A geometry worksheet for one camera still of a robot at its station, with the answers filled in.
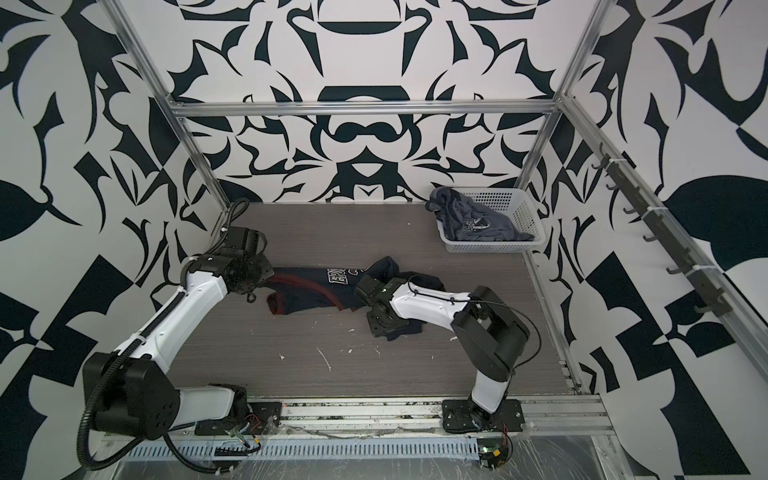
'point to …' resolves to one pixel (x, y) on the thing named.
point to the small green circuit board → (492, 452)
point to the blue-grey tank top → (464, 220)
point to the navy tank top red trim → (296, 290)
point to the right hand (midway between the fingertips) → (383, 325)
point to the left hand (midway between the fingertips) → (263, 267)
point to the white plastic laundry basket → (515, 204)
